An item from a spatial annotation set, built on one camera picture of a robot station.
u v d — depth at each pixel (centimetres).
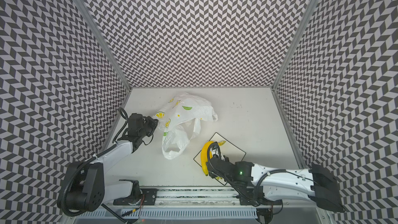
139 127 69
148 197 72
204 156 82
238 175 53
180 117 81
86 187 41
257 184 49
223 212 69
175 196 74
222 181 74
